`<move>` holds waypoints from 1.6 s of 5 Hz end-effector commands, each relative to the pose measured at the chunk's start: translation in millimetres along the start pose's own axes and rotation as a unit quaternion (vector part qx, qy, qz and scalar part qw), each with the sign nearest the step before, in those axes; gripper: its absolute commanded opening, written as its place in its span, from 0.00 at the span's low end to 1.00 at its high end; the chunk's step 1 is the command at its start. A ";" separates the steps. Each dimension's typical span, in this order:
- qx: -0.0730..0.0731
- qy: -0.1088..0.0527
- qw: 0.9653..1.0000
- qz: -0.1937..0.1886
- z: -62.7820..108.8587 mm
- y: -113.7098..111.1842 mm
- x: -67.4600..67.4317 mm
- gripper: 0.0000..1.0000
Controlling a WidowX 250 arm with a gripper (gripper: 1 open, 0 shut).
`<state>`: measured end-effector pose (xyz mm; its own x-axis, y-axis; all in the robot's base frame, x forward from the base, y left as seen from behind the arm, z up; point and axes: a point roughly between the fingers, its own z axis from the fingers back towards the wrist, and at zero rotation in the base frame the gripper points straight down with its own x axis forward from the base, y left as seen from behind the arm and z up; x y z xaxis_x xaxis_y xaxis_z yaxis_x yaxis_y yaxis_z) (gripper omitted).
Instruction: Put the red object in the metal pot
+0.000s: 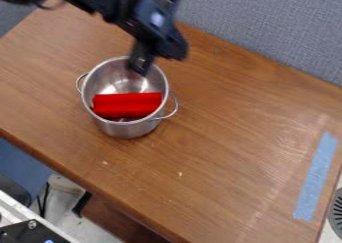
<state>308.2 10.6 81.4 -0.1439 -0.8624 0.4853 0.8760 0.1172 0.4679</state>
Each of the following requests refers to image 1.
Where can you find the red block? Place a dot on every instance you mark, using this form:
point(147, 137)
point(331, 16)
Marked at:
point(127, 105)

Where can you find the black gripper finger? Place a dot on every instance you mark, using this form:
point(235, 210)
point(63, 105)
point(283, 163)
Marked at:
point(140, 58)
point(172, 46)

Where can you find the blue tape strip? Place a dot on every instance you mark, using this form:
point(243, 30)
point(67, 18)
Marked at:
point(315, 178)

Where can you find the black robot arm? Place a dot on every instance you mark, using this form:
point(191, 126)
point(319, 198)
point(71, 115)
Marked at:
point(89, 6)

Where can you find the black device with screw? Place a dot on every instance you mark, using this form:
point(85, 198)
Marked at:
point(29, 232)

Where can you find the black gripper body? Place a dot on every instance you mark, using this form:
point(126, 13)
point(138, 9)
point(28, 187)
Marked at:
point(147, 19)

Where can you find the stainless steel pot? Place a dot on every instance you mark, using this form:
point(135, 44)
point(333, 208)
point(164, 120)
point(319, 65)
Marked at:
point(112, 78)

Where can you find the grey round vent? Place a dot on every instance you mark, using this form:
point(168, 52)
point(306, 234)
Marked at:
point(335, 213)

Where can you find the black chair base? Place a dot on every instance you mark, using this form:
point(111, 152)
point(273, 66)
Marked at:
point(12, 189)

